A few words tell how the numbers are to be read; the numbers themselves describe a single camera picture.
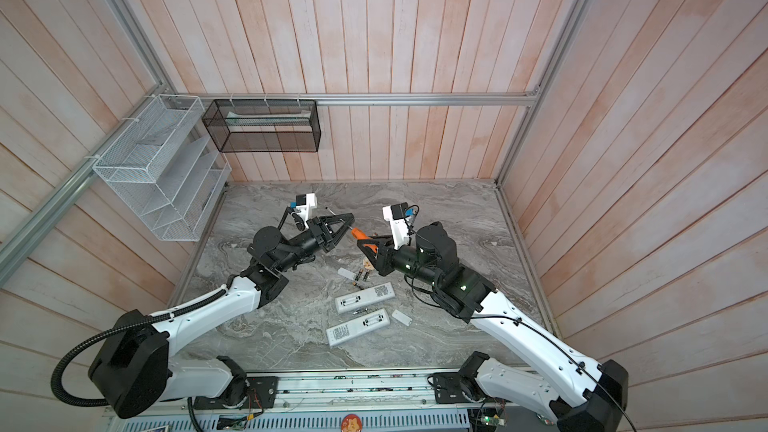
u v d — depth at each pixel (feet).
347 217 2.22
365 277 3.09
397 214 1.91
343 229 2.18
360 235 2.17
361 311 2.83
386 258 1.87
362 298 2.88
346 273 3.12
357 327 2.69
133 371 1.33
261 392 2.40
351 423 2.26
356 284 3.04
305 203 2.25
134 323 1.43
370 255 2.05
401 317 2.82
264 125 3.43
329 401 2.40
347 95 3.19
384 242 1.93
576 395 1.28
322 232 2.05
